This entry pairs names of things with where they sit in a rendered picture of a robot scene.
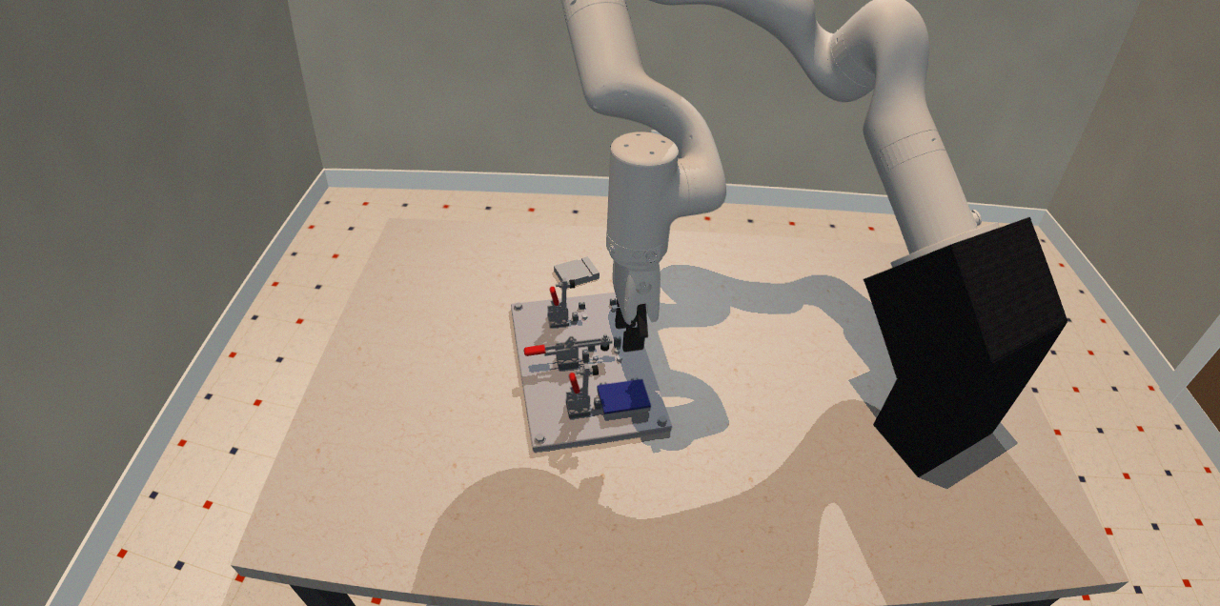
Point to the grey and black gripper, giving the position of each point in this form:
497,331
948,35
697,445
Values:
634,302

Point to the grey toggle clamp with red handle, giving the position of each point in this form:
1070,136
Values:
578,400
569,358
558,316

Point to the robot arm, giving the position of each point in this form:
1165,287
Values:
884,46

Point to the blue flat rectangular block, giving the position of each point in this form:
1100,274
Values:
627,397

